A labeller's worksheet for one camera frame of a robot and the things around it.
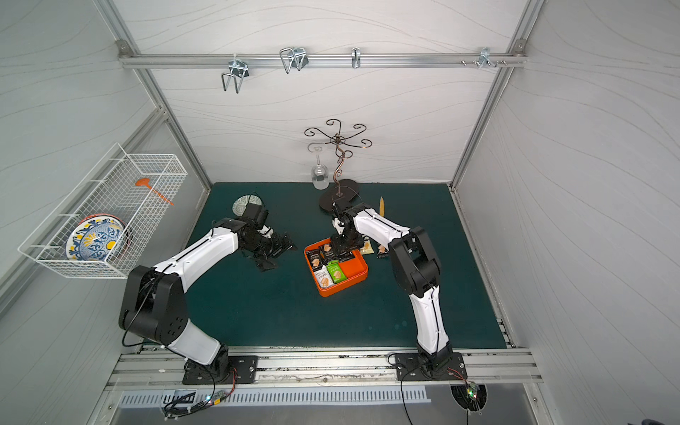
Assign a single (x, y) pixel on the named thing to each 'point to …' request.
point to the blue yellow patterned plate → (97, 237)
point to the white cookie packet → (323, 277)
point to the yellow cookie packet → (367, 248)
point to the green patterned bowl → (239, 205)
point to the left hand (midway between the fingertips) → (291, 256)
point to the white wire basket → (135, 187)
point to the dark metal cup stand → (340, 194)
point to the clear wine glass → (320, 173)
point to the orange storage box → (355, 270)
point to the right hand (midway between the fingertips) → (343, 247)
